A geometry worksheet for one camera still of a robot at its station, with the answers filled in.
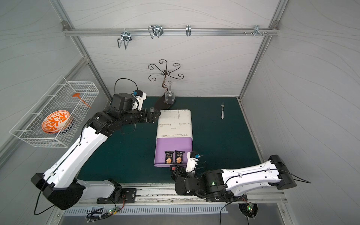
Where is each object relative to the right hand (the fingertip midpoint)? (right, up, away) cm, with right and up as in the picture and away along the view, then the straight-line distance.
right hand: (172, 170), depth 66 cm
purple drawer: (-6, +10, +9) cm, 15 cm away
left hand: (-9, +27, +2) cm, 29 cm away
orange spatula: (-55, +38, +13) cm, 68 cm away
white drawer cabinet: (+1, +21, +11) cm, 24 cm away
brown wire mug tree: (-14, +50, +22) cm, 56 cm away
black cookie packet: (-2, +4, +6) cm, 8 cm away
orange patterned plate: (-54, +24, -2) cm, 59 cm away
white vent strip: (-28, -21, +1) cm, 35 cm away
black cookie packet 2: (+3, +4, +7) cm, 8 cm away
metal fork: (+39, +33, +50) cm, 71 cm away
